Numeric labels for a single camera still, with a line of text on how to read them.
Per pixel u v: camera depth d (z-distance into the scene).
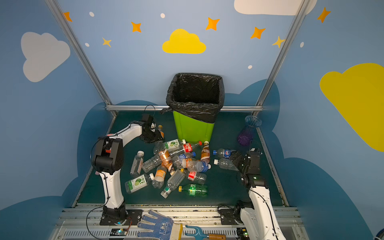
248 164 0.61
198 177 0.82
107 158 0.55
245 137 1.08
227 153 0.93
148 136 0.86
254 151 0.74
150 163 0.88
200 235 0.70
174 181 0.82
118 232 0.70
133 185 0.81
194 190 0.78
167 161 0.88
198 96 1.03
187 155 0.94
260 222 0.44
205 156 0.93
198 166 0.88
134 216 0.74
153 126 0.91
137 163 0.86
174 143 0.99
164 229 0.71
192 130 1.00
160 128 1.08
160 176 0.84
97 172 0.86
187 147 0.95
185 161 0.90
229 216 0.75
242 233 0.71
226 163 0.91
